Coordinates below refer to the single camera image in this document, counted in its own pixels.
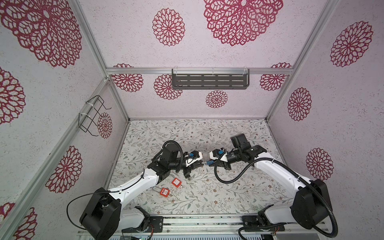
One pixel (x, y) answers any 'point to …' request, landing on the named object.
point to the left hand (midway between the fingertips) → (200, 163)
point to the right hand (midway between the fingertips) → (210, 159)
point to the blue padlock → (210, 162)
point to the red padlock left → (165, 192)
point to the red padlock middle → (176, 182)
